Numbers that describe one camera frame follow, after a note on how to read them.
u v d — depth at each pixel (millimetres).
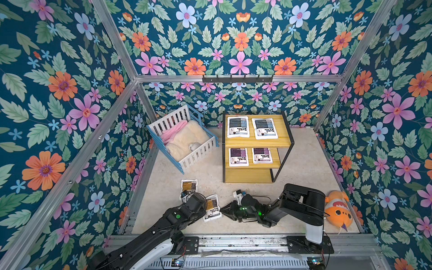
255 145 678
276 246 750
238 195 837
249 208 678
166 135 1020
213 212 821
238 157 821
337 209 752
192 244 739
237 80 921
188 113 1088
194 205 658
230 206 797
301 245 699
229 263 703
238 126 721
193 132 1065
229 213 776
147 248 493
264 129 716
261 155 828
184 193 777
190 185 906
